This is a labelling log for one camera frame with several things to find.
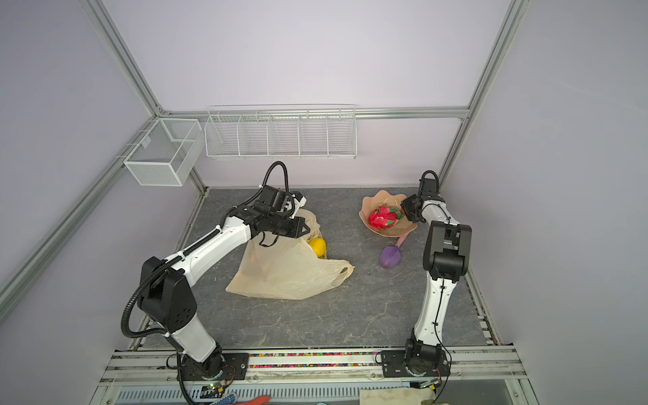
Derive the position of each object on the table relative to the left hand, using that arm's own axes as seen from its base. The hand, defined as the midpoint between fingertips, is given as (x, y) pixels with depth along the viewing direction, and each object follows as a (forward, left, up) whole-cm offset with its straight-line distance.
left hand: (309, 232), depth 83 cm
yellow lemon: (+3, -3, -15) cm, 16 cm away
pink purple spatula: (-1, -30, -16) cm, 34 cm away
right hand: (+19, -39, -12) cm, 45 cm away
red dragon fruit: (+12, -29, -10) cm, 33 cm away
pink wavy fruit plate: (+11, -38, -16) cm, 42 cm away
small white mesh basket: (+37, +56, +7) cm, 67 cm away
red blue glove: (-42, +23, -18) cm, 51 cm away
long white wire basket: (+41, +10, +12) cm, 44 cm away
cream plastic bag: (-10, +7, -6) cm, 13 cm away
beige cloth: (-44, -22, -16) cm, 52 cm away
